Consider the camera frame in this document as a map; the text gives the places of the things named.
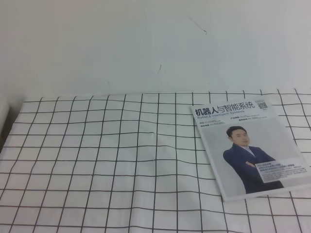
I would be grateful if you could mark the white black grid tablecloth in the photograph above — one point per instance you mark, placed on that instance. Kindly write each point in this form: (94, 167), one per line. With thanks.
(131, 163)

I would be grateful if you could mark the magazine book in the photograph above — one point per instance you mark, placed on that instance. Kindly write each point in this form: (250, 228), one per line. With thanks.
(249, 149)

